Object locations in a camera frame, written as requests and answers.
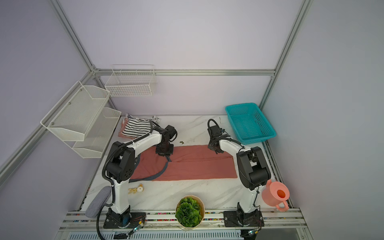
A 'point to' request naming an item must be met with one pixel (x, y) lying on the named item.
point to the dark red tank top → (187, 162)
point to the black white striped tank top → (136, 127)
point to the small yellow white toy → (140, 189)
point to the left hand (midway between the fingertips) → (166, 156)
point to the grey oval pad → (95, 207)
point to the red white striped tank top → (121, 133)
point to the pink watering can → (276, 194)
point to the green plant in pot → (190, 211)
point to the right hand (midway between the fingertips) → (211, 147)
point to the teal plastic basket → (249, 123)
